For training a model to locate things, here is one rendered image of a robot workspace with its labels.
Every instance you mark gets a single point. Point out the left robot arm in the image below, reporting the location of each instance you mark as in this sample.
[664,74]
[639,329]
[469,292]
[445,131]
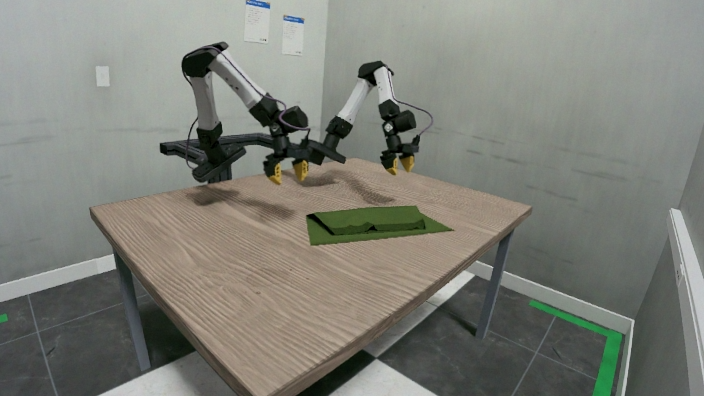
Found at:
[343,123]

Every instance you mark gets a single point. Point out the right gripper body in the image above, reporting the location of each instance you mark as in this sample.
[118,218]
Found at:
[277,144]

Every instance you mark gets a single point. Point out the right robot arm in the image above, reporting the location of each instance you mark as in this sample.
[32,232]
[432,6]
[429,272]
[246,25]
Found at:
[259,107]

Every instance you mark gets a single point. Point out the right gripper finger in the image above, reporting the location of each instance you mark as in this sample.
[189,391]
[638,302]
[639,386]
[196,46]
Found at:
[298,169]
[277,174]

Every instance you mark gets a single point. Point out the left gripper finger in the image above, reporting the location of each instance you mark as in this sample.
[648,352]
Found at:
[407,163]
[392,170]

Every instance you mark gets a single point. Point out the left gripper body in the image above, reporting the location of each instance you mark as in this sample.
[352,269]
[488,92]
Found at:
[388,160]

